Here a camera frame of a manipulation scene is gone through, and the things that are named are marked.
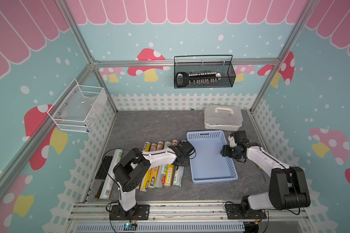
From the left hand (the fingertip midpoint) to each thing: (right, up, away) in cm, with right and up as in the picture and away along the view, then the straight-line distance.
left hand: (182, 163), depth 91 cm
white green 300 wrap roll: (-41, -10, -14) cm, 44 cm away
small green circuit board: (-27, -27, -19) cm, 43 cm away
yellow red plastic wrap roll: (-8, -2, -6) cm, 10 cm away
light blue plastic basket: (+17, -1, +2) cm, 18 cm away
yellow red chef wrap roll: (-17, -4, -6) cm, 19 cm away
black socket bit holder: (0, +53, -2) cm, 53 cm away
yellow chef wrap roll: (-21, -9, -10) cm, 25 cm away
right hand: (+27, +7, 0) cm, 28 cm away
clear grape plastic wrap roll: (-13, -9, -12) cm, 20 cm away
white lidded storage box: (+28, +30, +8) cm, 42 cm away
